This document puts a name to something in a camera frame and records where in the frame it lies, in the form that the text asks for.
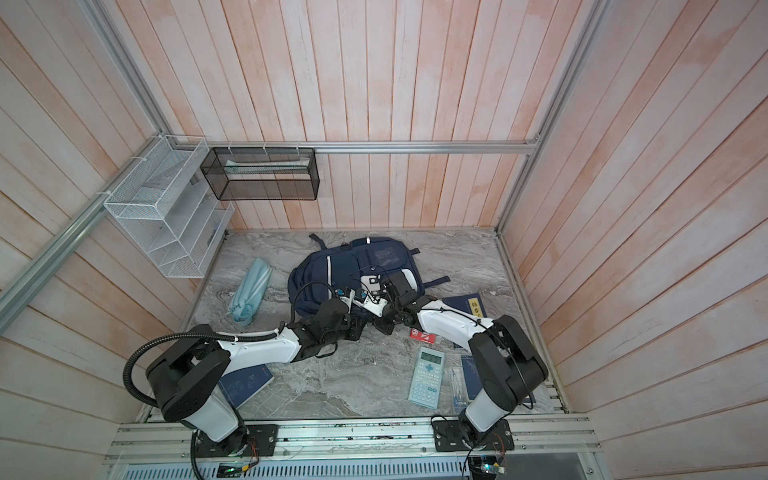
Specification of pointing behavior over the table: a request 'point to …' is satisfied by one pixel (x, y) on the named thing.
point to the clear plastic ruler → (459, 403)
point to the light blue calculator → (427, 378)
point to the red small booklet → (423, 336)
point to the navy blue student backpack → (343, 264)
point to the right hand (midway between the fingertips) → (372, 313)
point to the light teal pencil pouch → (251, 290)
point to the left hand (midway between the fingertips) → (363, 325)
